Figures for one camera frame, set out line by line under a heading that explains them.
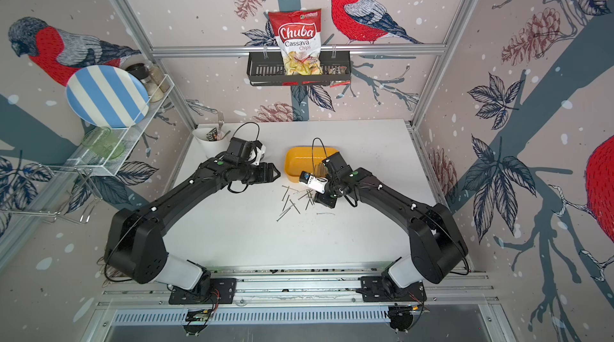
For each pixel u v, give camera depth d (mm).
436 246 427
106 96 721
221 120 1065
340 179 653
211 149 1003
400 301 710
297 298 728
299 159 1070
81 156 644
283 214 901
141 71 790
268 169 777
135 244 415
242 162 707
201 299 710
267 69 949
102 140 698
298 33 801
